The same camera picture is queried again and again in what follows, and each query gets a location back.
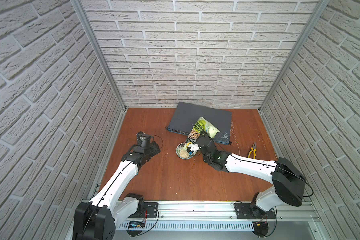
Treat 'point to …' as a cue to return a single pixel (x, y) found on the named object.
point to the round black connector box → (261, 228)
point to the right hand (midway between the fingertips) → (202, 130)
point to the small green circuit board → (136, 224)
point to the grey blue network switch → (186, 115)
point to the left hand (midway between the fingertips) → (154, 143)
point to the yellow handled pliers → (253, 148)
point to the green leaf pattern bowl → (182, 152)
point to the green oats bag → (202, 125)
